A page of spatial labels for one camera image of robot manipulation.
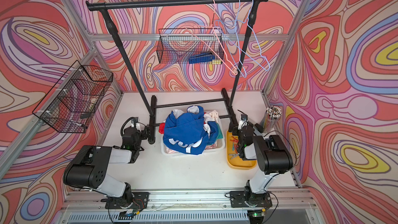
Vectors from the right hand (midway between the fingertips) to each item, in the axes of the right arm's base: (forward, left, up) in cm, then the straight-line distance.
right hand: (239, 123), depth 95 cm
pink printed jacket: (+3, +15, +6) cm, 17 cm away
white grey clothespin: (-19, +6, -4) cm, 20 cm away
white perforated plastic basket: (-15, +13, +2) cm, 20 cm away
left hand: (0, +61, +2) cm, 61 cm away
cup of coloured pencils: (-3, -16, +12) cm, 20 cm away
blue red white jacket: (-13, +30, +14) cm, 36 cm away
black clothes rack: (+13, +52, -4) cm, 54 cm away
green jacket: (-12, +14, +7) cm, 20 cm away
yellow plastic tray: (-22, +5, -5) cm, 23 cm away
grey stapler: (-7, -9, +4) cm, 12 cm away
